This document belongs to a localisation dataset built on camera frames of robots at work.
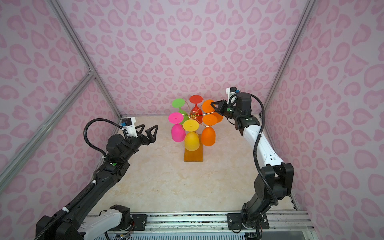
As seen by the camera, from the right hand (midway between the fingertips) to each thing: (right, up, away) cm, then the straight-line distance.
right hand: (212, 102), depth 75 cm
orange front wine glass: (-2, -17, +1) cm, 17 cm away
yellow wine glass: (-10, -19, -1) cm, 21 cm away
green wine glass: (-17, +1, +7) cm, 19 cm away
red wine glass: (-8, -5, +3) cm, 10 cm away
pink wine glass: (-18, -15, +5) cm, 24 cm away
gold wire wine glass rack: (-8, -31, +21) cm, 38 cm away
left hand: (-30, -11, -3) cm, 32 cm away
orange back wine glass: (-2, -3, +3) cm, 4 cm away
